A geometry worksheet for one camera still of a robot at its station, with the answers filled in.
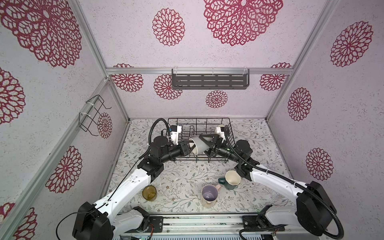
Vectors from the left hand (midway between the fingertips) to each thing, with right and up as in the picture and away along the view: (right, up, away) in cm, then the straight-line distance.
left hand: (196, 144), depth 71 cm
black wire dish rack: (-7, +14, +48) cm, 50 cm away
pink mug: (+8, -28, +10) cm, 31 cm away
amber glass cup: (-26, -28, +12) cm, 40 cm away
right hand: (+1, +3, -5) cm, 6 cm away
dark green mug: (+22, -21, +16) cm, 34 cm away
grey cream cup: (+2, 0, -8) cm, 8 cm away
